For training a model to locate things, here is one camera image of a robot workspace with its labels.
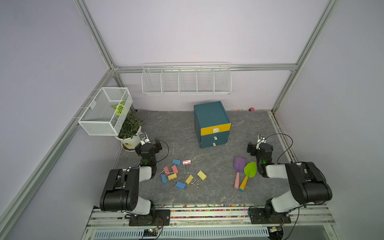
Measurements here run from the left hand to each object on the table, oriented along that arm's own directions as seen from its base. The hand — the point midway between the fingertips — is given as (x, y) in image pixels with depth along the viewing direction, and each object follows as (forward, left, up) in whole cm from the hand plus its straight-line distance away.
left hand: (149, 141), depth 91 cm
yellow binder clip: (-21, -31, -8) cm, 38 cm away
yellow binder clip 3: (-20, -14, -9) cm, 26 cm away
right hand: (-4, -69, -3) cm, 69 cm away
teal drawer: (-1, -42, +1) cm, 42 cm away
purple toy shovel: (-15, -55, -9) cm, 58 cm away
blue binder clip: (-11, -16, -9) cm, 21 cm away
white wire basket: (+9, +20, +18) cm, 28 cm away
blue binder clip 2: (-25, -18, -9) cm, 32 cm away
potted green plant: (+2, +10, +6) cm, 12 cm away
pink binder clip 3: (-16, -10, -9) cm, 21 cm away
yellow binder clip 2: (-23, -23, -9) cm, 34 cm away
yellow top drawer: (-1, -40, +10) cm, 42 cm away
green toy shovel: (-20, -60, -9) cm, 64 cm away
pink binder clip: (-12, -23, -9) cm, 27 cm away
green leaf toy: (+10, +12, +20) cm, 26 cm away
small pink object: (+33, -78, -11) cm, 86 cm away
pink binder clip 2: (-16, -15, -9) cm, 23 cm away
